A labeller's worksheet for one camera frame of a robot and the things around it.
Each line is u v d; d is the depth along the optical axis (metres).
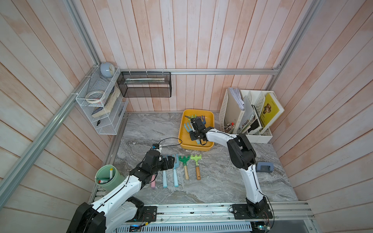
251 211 0.65
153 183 0.82
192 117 1.15
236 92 0.91
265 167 0.88
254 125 0.96
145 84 1.06
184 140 1.04
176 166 0.90
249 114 0.90
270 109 0.92
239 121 0.86
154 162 0.64
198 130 0.83
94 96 0.75
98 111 0.80
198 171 0.88
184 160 0.93
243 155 0.58
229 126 0.88
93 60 0.86
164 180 0.83
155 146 0.76
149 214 0.73
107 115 0.77
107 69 0.82
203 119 1.15
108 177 0.78
